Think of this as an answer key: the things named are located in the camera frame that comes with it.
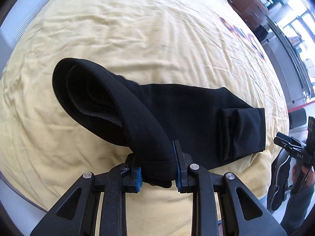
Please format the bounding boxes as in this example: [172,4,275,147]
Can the black pants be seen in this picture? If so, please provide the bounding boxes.
[52,58,266,188]

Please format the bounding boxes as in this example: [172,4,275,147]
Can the person's dark sleeve forearm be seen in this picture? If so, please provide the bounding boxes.
[280,184,314,235]

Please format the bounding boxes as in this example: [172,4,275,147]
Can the person's right hand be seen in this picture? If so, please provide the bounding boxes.
[292,164,314,189]

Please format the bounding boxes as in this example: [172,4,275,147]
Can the glass desk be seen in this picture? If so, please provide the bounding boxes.
[261,11,314,108]

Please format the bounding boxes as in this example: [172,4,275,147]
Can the black bag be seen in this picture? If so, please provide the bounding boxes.
[253,25,268,43]

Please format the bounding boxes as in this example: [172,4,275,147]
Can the wooden drawer chest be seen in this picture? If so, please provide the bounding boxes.
[229,0,269,30]

